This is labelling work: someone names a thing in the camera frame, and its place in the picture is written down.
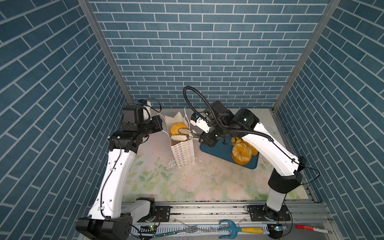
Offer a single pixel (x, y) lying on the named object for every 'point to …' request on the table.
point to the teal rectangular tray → (224, 151)
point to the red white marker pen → (312, 228)
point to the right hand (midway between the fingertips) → (199, 136)
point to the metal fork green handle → (190, 229)
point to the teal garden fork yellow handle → (233, 229)
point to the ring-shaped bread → (175, 127)
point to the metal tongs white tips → (182, 137)
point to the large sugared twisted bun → (241, 153)
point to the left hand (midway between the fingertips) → (163, 119)
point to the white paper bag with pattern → (183, 151)
